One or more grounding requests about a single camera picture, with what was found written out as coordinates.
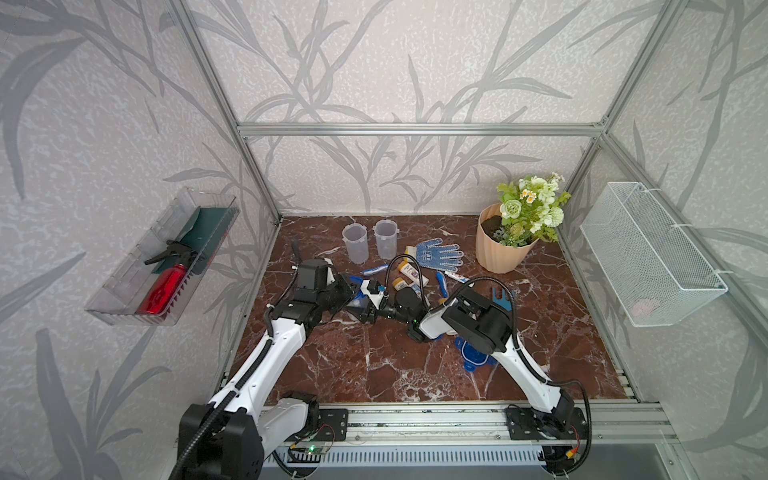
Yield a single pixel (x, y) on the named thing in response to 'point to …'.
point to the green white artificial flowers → (531, 205)
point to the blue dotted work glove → (431, 254)
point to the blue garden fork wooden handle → (503, 301)
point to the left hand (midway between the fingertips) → (363, 286)
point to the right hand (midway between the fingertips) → (350, 294)
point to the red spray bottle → (166, 281)
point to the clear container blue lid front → (359, 298)
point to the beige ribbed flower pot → (493, 256)
